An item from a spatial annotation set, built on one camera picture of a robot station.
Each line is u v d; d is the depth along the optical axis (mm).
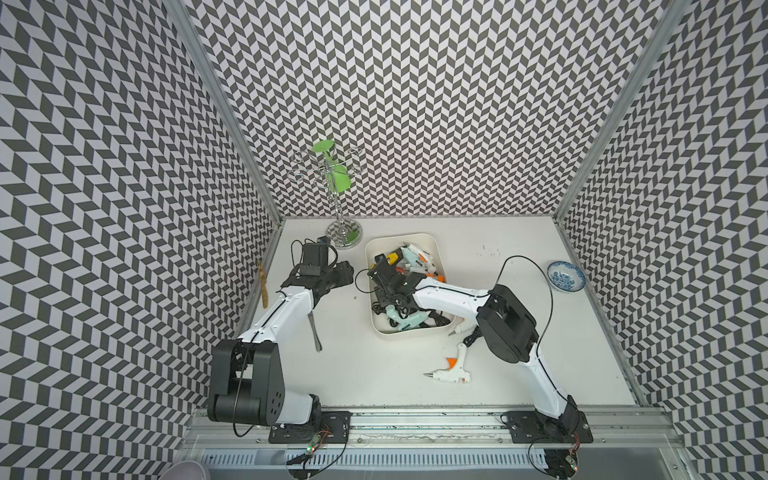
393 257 992
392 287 734
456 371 805
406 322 864
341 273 788
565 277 990
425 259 1018
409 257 1019
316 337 882
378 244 999
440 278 940
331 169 920
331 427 711
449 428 739
